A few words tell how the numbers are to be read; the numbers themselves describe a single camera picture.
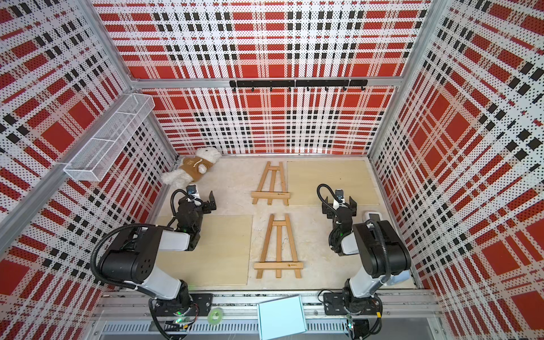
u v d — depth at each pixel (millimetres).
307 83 891
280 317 687
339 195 786
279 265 785
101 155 912
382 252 434
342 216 688
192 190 784
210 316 717
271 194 1069
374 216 931
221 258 893
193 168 1045
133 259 454
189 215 708
